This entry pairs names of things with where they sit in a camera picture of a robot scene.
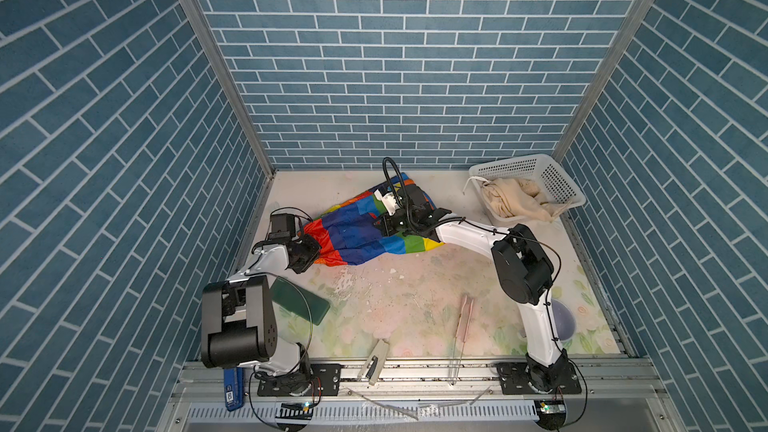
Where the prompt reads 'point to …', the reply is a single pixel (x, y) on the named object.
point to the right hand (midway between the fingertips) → (369, 221)
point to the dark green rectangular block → (298, 300)
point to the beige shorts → (515, 197)
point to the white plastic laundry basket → (537, 166)
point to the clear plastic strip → (415, 411)
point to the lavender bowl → (565, 324)
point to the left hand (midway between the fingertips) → (321, 248)
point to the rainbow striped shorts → (345, 230)
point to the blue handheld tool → (234, 387)
